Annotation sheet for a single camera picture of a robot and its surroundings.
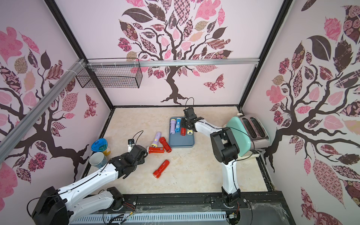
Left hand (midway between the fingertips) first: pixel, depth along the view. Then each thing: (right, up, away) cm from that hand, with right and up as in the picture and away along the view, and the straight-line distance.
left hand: (137, 157), depth 84 cm
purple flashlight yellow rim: (+10, +9, +12) cm, 18 cm away
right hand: (+28, +22, +17) cm, 39 cm away
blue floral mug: (-23, -1, -1) cm, 23 cm away
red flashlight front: (+13, -9, -2) cm, 16 cm away
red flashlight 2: (+28, +15, +14) cm, 35 cm away
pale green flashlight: (+33, +14, +17) cm, 40 cm away
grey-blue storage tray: (+26, +10, +16) cm, 32 cm away
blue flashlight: (+25, +19, +20) cm, 37 cm away
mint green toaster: (+69, +16, -1) cm, 71 cm away
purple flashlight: (+20, +21, +23) cm, 37 cm away
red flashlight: (+16, +6, +11) cm, 20 cm away
